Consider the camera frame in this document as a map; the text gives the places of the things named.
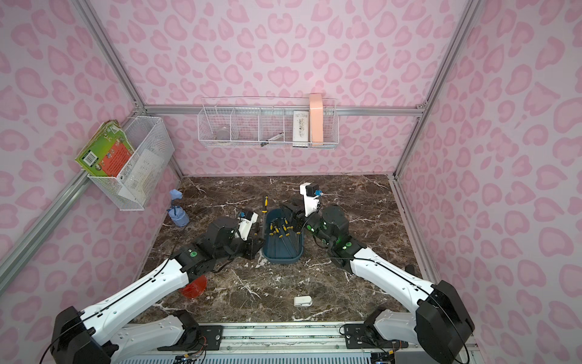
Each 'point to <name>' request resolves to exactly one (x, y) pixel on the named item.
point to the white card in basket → (300, 129)
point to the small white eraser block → (302, 301)
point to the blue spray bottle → (177, 214)
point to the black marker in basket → (267, 142)
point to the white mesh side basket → (146, 132)
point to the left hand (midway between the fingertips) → (266, 239)
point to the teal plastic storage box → (283, 243)
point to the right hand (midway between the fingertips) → (284, 203)
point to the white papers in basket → (145, 167)
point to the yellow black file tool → (264, 211)
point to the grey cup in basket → (223, 133)
